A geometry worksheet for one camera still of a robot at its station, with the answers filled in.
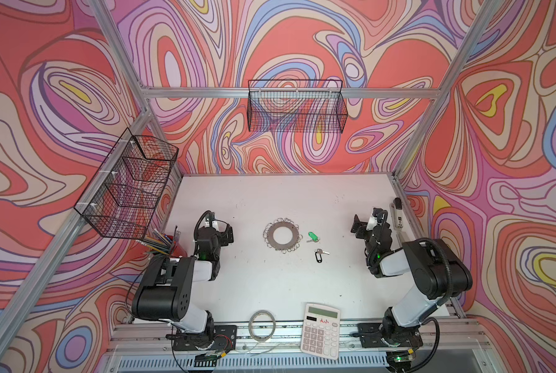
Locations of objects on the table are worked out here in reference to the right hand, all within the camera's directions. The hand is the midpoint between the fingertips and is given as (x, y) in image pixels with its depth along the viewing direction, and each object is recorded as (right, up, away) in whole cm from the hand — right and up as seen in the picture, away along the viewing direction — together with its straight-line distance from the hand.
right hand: (368, 221), depth 95 cm
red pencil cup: (-81, -7, -11) cm, 82 cm away
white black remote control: (+15, -1, +4) cm, 15 cm away
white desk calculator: (-24, -32, -21) cm, 45 cm away
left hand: (-61, -2, -1) cm, 61 cm away
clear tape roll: (-45, -35, -21) cm, 61 cm away
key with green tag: (-22, -7, +2) cm, 23 cm away
